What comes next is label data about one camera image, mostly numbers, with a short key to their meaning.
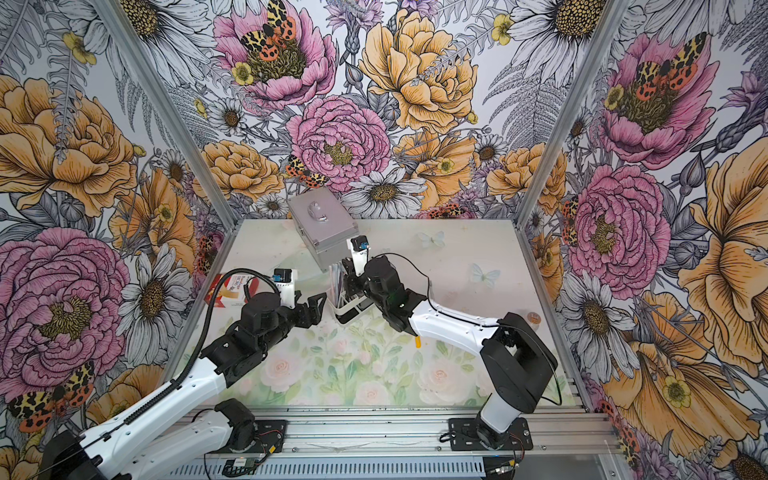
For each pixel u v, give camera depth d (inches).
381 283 24.1
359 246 26.6
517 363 17.5
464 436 29.0
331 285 35.2
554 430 41.4
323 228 40.0
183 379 19.6
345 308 34.0
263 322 22.8
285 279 26.1
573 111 35.2
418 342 35.3
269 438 28.9
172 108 35.2
